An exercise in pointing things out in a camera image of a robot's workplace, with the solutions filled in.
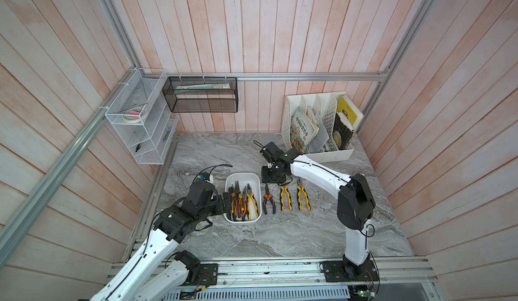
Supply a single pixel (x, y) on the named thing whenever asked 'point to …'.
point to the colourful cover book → (303, 129)
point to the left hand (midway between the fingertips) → (221, 202)
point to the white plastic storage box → (254, 179)
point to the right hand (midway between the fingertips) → (264, 179)
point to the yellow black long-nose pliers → (250, 196)
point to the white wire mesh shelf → (150, 140)
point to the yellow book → (343, 104)
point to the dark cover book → (343, 130)
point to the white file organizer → (321, 126)
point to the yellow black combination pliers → (282, 207)
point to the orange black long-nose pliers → (265, 199)
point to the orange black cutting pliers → (233, 196)
